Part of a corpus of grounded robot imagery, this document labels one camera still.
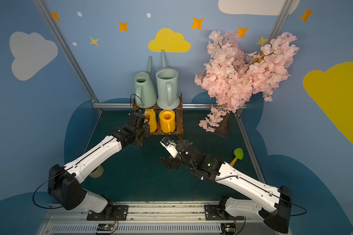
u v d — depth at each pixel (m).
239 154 0.95
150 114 0.84
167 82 0.72
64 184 0.40
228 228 0.72
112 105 1.15
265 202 0.40
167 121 0.82
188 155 0.49
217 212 0.65
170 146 0.57
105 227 0.72
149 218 0.73
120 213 0.75
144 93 0.78
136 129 0.63
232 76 0.69
